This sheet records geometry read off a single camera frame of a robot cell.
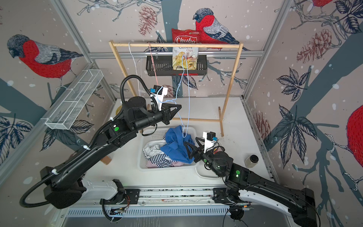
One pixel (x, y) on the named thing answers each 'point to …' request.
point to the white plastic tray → (203, 171)
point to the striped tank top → (152, 151)
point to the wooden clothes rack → (221, 119)
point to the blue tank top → (174, 146)
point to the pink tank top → (150, 164)
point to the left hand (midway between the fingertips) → (182, 104)
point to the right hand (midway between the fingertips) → (189, 140)
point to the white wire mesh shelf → (77, 101)
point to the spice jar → (251, 161)
